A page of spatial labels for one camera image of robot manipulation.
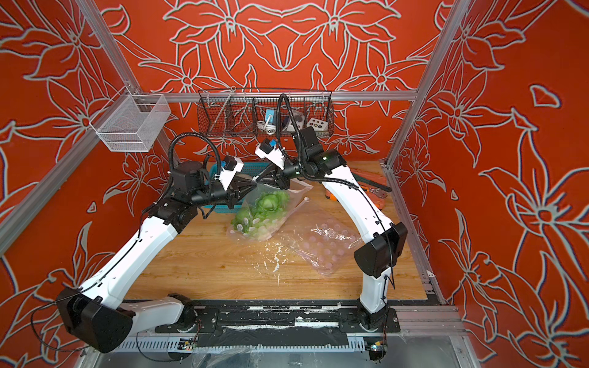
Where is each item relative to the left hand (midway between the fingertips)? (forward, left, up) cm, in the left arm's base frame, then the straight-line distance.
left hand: (253, 181), depth 69 cm
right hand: (-1, -1, +3) cm, 3 cm away
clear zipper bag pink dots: (-3, -6, -21) cm, 22 cm away
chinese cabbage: (-6, +2, -14) cm, 16 cm away
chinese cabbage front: (+3, -4, -16) cm, 17 cm away
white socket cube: (+35, -22, -3) cm, 41 cm away
